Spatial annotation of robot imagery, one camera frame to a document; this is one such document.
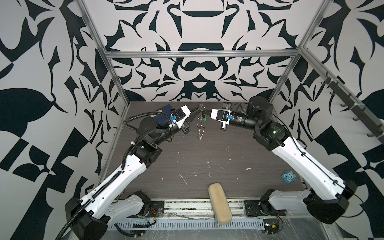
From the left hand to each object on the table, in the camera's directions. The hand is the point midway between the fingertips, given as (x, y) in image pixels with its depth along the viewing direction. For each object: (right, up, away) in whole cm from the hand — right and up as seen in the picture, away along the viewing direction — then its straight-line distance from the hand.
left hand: (197, 102), depth 55 cm
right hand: (+3, -2, 0) cm, 4 cm away
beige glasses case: (+11, -47, +17) cm, 51 cm away
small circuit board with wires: (+35, -56, +16) cm, 68 cm away
